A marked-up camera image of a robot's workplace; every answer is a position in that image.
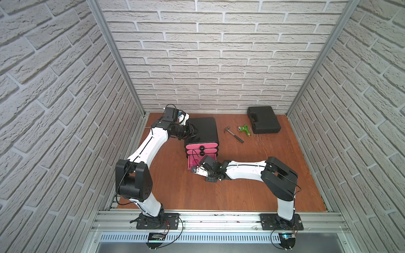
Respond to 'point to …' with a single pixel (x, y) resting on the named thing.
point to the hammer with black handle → (239, 139)
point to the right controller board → (287, 240)
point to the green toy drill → (245, 128)
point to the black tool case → (263, 119)
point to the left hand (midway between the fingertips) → (200, 131)
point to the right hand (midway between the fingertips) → (209, 169)
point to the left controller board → (155, 240)
